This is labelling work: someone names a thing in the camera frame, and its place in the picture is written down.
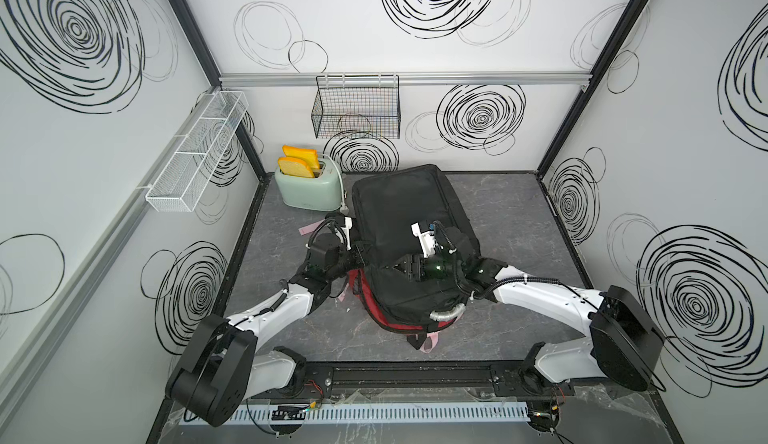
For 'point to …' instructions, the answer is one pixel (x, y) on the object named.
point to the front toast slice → (295, 167)
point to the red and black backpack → (424, 338)
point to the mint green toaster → (320, 194)
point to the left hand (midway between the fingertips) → (374, 244)
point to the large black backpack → (386, 204)
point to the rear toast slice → (310, 156)
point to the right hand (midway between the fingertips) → (394, 269)
